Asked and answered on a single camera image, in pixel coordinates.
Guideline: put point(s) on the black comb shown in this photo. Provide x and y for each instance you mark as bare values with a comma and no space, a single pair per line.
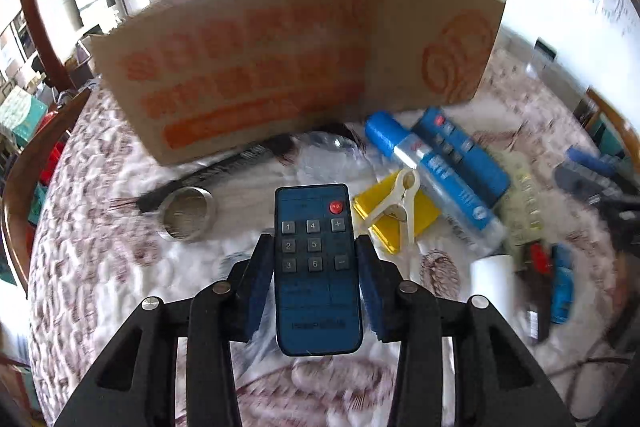
215,172

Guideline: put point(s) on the white paper roll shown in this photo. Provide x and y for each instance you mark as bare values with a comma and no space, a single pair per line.
492,287

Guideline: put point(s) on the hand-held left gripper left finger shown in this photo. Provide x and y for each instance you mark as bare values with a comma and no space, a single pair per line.
257,287

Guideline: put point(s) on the wooden chair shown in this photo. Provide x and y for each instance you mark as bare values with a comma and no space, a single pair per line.
30,167
607,112

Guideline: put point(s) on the clear plastic bag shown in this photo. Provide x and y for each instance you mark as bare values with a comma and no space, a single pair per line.
330,147

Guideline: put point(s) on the printed cardboard box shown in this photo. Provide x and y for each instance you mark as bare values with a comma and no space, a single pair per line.
280,57

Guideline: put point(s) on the wooden door frame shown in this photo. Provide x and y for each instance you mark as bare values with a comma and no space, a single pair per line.
37,32

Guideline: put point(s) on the blue capped spray bottle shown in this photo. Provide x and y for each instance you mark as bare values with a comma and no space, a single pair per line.
440,177

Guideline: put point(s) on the round metal tin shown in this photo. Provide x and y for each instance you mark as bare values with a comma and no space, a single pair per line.
212,207

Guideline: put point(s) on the dark tube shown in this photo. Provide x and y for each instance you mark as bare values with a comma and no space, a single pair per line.
537,312

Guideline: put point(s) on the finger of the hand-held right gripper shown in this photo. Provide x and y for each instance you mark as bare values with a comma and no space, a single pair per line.
590,164

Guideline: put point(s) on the teal box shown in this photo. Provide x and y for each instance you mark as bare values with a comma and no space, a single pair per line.
22,117

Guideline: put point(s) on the black whiteboard eraser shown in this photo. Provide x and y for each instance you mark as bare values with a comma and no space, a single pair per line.
545,48

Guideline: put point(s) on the blue printed box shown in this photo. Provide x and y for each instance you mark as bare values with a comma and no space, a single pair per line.
470,157

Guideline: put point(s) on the green and yellow packet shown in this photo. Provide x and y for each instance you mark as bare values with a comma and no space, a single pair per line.
522,197

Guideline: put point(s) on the blue remote control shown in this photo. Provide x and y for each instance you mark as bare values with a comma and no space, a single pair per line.
312,217

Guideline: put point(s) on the red lighter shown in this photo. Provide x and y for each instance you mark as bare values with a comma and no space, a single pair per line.
540,259

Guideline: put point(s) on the white clothespin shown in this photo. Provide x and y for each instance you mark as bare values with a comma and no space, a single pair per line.
405,217

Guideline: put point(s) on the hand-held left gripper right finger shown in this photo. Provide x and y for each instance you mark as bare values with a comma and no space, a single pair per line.
375,292

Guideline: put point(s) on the blue plastic tool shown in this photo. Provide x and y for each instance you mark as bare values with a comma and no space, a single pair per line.
562,292

